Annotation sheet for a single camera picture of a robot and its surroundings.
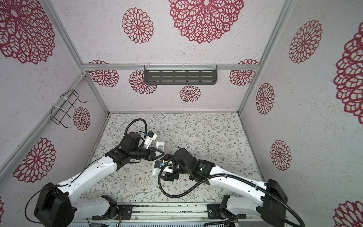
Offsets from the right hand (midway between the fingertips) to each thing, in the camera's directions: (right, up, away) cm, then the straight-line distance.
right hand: (160, 163), depth 70 cm
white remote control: (-1, +8, +5) cm, 9 cm away
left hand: (0, +2, +7) cm, 7 cm away
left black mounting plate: (-19, -26, +4) cm, 32 cm away
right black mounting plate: (+29, -28, +6) cm, 41 cm away
